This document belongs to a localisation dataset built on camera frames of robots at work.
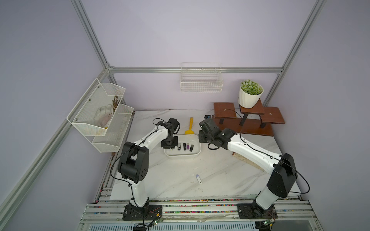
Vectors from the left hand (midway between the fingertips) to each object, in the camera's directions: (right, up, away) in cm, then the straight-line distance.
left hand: (171, 148), depth 91 cm
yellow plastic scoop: (+12, +10, +16) cm, 22 cm away
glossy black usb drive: (+8, 0, +8) cm, 11 cm away
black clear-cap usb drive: (+13, -1, +7) cm, 15 cm away
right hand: (+20, +8, -7) cm, 23 cm away
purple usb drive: (+11, 0, +7) cm, 13 cm away
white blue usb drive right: (+17, -17, -7) cm, 25 cm away
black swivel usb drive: (+4, 0, +7) cm, 9 cm away
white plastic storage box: (+12, 0, +8) cm, 14 cm away
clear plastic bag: (-36, +20, -13) cm, 44 cm away
